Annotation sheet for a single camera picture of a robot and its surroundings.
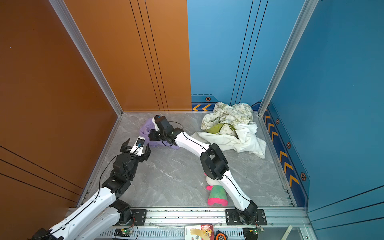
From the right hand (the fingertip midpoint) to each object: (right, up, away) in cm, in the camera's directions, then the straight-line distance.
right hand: (147, 135), depth 89 cm
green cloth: (+42, +4, +8) cm, 43 cm away
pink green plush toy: (+40, -29, -15) cm, 52 cm away
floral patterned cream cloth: (+57, +13, +10) cm, 59 cm away
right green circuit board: (+58, -43, -20) cm, 75 cm away
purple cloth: (-4, +6, +13) cm, 15 cm away
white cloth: (+61, -3, 0) cm, 61 cm away
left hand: (-2, -2, -11) cm, 11 cm away
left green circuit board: (-5, -45, -18) cm, 49 cm away
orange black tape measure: (+41, -43, -23) cm, 64 cm away
